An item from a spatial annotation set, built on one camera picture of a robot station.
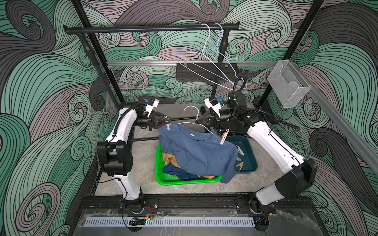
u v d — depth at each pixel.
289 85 0.77
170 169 0.82
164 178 0.83
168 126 0.70
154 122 0.66
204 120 0.61
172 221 0.70
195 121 0.63
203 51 0.90
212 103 0.55
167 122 0.68
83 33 0.53
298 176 0.39
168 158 0.85
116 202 0.71
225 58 0.95
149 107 0.65
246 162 0.88
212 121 0.60
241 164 0.86
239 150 0.92
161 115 0.70
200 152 0.71
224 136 0.66
